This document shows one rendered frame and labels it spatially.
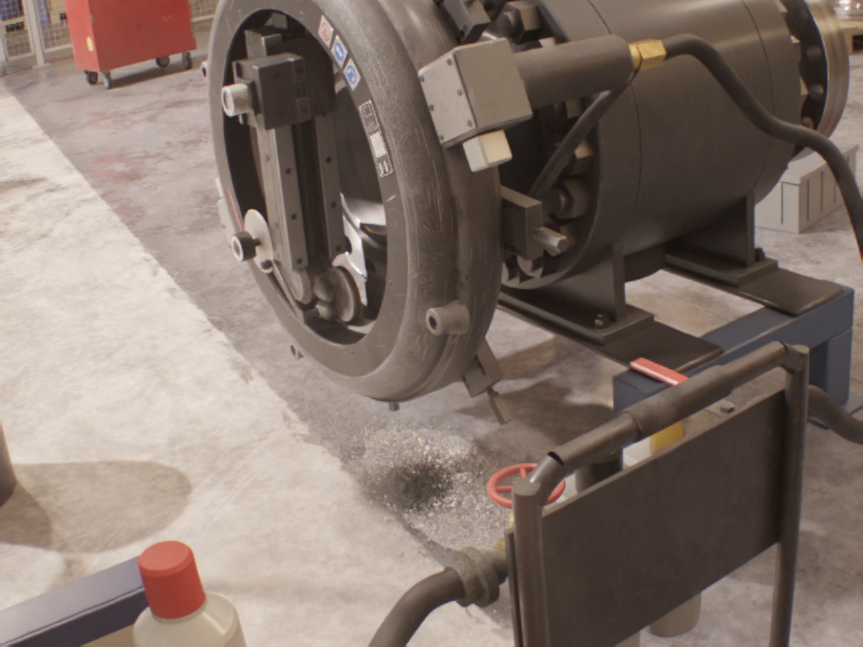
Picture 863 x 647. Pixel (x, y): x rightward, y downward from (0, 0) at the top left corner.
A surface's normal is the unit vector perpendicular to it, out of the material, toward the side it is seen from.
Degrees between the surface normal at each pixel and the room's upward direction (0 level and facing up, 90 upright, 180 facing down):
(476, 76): 67
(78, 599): 9
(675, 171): 104
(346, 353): 90
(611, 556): 90
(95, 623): 99
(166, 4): 90
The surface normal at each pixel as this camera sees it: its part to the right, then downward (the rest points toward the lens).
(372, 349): -0.81, 0.30
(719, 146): 0.58, 0.40
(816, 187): 0.72, 0.20
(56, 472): -0.10, -0.92
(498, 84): 0.49, -0.11
